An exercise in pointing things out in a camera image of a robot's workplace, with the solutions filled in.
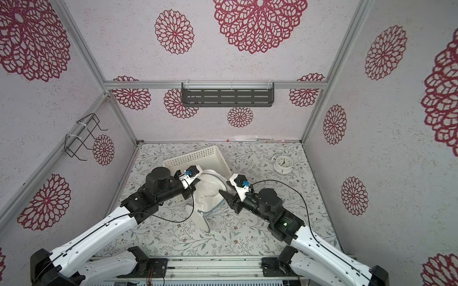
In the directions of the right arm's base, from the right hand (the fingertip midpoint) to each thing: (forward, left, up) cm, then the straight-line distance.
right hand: (227, 186), depth 68 cm
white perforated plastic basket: (+35, +14, -25) cm, 45 cm away
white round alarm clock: (+29, -30, -24) cm, 48 cm away
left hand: (+5, +11, -1) cm, 13 cm away
